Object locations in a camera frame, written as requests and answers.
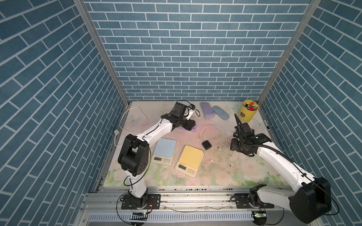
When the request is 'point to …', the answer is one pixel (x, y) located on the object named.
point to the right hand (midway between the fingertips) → (235, 147)
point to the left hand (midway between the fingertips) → (194, 121)
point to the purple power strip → (193, 129)
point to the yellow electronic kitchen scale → (189, 161)
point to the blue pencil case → (220, 112)
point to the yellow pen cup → (247, 111)
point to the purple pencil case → (207, 110)
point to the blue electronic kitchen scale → (164, 151)
